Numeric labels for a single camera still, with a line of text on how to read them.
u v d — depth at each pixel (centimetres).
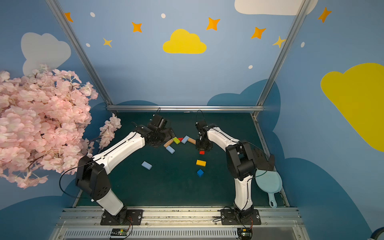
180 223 74
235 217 75
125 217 69
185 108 168
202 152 94
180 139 104
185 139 105
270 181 82
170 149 100
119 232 72
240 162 53
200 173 88
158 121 66
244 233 73
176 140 104
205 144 84
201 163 93
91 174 50
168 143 100
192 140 104
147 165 93
